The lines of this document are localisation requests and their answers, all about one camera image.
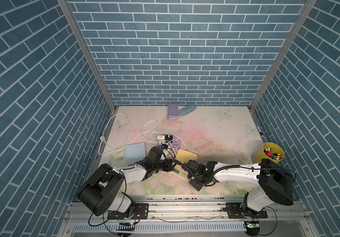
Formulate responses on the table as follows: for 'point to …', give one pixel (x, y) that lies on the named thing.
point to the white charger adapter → (161, 138)
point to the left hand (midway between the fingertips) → (176, 165)
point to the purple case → (172, 111)
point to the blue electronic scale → (135, 153)
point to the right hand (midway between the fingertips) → (194, 183)
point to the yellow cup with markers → (269, 151)
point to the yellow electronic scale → (183, 156)
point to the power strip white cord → (127, 144)
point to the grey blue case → (187, 109)
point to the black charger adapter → (168, 138)
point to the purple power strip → (176, 142)
